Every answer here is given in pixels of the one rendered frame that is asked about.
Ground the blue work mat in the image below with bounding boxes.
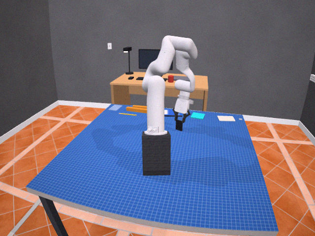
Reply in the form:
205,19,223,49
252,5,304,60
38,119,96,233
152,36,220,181
26,104,279,231

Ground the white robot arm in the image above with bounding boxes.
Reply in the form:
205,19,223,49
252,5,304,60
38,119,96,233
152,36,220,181
142,35,197,135

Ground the white flat tile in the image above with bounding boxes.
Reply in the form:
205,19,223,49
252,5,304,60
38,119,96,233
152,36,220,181
217,116,235,121

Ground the blue notebook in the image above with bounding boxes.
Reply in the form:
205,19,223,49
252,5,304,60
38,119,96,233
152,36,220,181
164,109,183,117

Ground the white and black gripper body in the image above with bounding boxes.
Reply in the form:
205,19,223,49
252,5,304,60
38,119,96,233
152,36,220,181
174,98,189,114

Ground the black plastic tile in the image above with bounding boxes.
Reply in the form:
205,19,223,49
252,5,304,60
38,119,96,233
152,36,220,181
176,119,183,131

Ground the cyan flat rectangular tile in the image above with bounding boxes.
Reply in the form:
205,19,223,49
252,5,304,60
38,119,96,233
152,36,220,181
190,112,205,119

